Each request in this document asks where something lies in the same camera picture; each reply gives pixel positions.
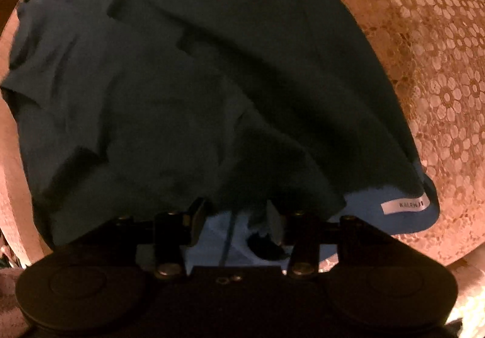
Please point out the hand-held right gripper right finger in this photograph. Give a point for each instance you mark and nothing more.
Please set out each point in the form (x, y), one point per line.
(276, 224)

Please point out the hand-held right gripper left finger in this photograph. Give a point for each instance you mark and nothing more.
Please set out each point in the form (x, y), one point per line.
(197, 218)

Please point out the navy blue zip-neck shirt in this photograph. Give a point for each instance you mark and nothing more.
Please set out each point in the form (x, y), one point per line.
(208, 76)

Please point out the pink lace tablecloth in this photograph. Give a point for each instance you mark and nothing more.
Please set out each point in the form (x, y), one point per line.
(435, 39)

